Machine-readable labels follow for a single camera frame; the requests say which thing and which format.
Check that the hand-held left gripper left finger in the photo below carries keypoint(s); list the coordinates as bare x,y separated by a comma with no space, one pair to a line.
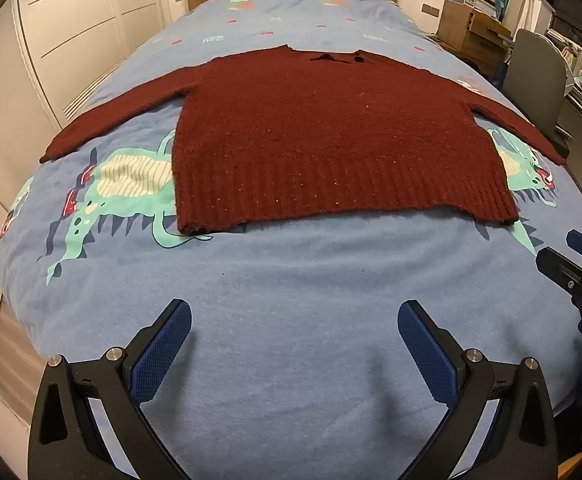
163,350

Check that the blue printed blanket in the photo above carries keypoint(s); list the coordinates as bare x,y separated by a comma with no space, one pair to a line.
281,285

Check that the grey chair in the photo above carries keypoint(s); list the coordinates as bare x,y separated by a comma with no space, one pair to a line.
536,80

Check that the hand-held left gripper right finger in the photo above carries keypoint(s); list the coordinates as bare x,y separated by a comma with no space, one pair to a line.
428,355

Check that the dark red knit sweater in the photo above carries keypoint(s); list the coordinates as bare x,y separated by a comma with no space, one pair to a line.
321,135

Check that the wooden nightstand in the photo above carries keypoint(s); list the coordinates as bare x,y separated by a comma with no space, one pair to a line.
476,35

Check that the white wardrobe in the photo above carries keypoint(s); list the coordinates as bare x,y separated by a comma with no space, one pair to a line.
71,35

